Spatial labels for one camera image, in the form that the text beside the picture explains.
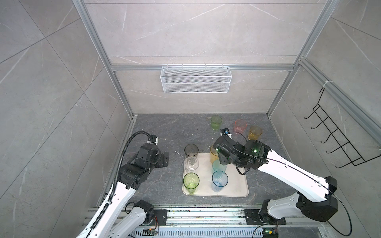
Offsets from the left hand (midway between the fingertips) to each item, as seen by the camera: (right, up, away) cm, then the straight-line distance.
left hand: (157, 150), depth 73 cm
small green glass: (+35, +16, +33) cm, 51 cm away
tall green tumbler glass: (+17, -19, +10) cm, 28 cm away
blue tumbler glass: (+32, -15, +1) cm, 35 cm away
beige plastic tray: (+23, -18, +6) cm, 30 cm away
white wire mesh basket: (+20, +45, +28) cm, 56 cm away
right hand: (+33, 0, -3) cm, 33 cm away
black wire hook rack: (+85, 0, -13) cm, 86 cm away
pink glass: (+55, +12, +40) cm, 69 cm away
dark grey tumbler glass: (+17, -1, +7) cm, 18 cm away
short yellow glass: (+65, +7, +37) cm, 75 cm away
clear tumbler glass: (+17, -10, +12) cm, 23 cm away
